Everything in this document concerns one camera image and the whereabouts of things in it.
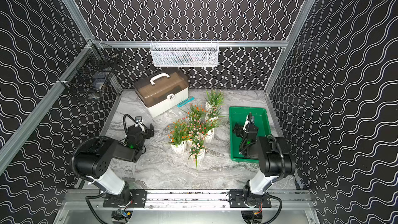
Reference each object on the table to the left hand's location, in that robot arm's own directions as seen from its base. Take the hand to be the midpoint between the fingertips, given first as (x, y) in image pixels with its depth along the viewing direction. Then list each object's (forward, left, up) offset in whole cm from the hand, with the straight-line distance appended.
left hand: (142, 122), depth 94 cm
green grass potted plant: (+19, -44, +5) cm, 48 cm away
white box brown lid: (+16, -10, +11) cm, 22 cm away
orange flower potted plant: (-11, -25, +8) cm, 28 cm away
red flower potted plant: (+3, -33, +9) cm, 34 cm away
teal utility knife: (+26, -26, -6) cm, 37 cm away
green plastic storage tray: (+15, -60, -6) cm, 62 cm away
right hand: (+5, -63, -2) cm, 63 cm away
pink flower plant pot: (+5, -43, +5) cm, 43 cm away
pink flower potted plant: (-18, -35, +6) cm, 40 cm away
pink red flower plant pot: (-3, -39, +6) cm, 39 cm away
